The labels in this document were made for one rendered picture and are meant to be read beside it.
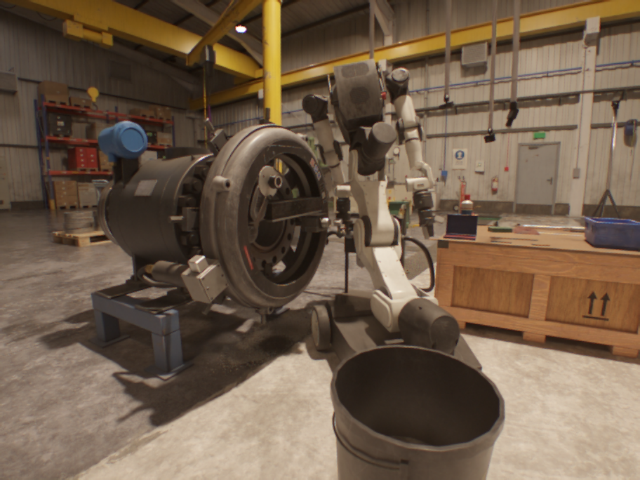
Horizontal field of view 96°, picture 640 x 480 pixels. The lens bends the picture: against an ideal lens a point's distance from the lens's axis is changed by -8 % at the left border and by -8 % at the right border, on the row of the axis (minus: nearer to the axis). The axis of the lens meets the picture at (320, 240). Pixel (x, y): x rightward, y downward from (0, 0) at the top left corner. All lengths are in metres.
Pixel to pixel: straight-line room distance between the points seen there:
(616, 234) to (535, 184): 9.75
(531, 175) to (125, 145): 11.04
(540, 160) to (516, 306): 9.98
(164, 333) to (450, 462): 1.10
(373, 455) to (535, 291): 1.35
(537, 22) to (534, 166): 4.08
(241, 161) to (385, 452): 0.89
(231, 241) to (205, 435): 0.60
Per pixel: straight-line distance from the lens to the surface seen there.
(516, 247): 1.72
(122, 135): 1.67
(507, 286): 1.78
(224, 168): 1.08
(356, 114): 1.53
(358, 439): 0.59
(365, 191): 1.46
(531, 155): 11.65
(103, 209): 1.97
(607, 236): 1.90
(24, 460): 1.28
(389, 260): 1.35
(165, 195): 1.41
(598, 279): 1.81
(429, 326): 1.02
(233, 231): 1.05
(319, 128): 1.75
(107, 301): 1.69
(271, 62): 5.33
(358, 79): 1.61
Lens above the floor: 0.73
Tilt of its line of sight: 9 degrees down
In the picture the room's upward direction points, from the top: straight up
